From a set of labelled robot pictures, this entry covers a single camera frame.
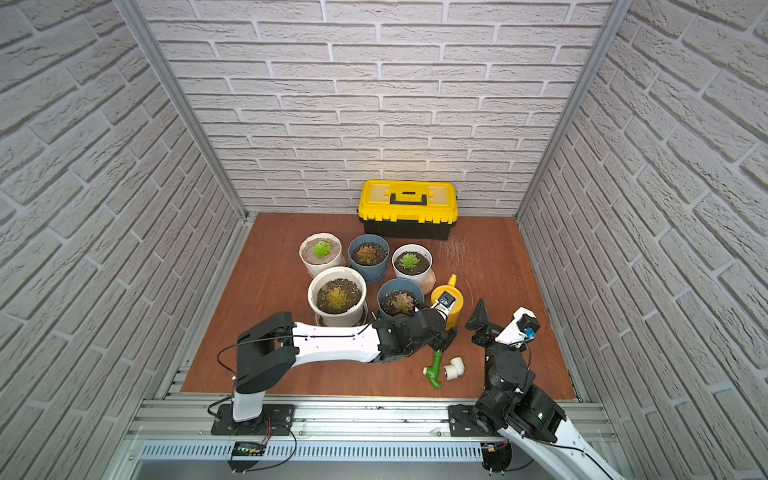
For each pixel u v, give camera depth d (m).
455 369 0.79
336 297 0.84
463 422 0.73
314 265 0.91
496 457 0.68
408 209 0.99
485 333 0.61
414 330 0.61
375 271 0.94
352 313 0.79
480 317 0.62
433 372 0.80
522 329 0.56
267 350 0.50
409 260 0.93
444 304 0.68
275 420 0.74
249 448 0.72
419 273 0.91
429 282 1.00
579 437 0.52
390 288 0.88
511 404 0.52
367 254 0.95
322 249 0.94
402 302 0.85
